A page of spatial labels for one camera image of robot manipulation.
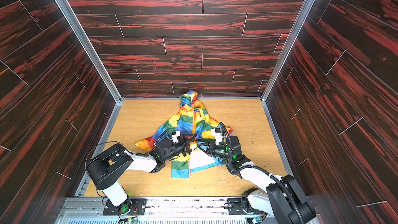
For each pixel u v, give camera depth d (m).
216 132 0.76
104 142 1.00
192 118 1.07
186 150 0.77
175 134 0.84
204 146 0.78
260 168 0.54
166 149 0.68
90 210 0.73
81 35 0.83
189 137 0.81
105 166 0.49
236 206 0.73
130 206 0.72
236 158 0.66
